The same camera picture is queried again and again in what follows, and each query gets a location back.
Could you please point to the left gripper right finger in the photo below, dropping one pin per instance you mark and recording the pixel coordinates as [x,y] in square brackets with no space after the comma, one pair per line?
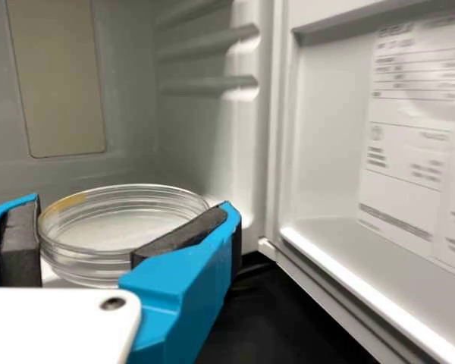
[189,280]

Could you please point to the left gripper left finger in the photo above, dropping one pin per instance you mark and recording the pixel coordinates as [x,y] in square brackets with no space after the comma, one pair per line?
[15,246]

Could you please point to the petri dish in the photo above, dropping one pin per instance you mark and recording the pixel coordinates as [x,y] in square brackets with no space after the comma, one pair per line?
[110,235]

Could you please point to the incubator door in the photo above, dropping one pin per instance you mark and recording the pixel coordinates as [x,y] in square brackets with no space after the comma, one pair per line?
[364,189]

